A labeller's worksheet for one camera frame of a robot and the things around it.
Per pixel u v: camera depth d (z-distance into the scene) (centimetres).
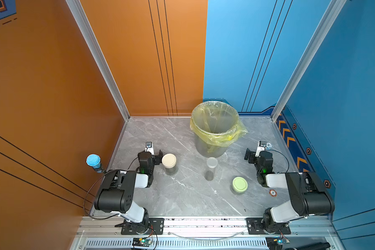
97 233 73
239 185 81
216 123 99
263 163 72
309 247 68
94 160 62
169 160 83
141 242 71
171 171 89
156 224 74
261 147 81
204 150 102
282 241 70
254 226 72
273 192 85
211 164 76
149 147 81
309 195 46
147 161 72
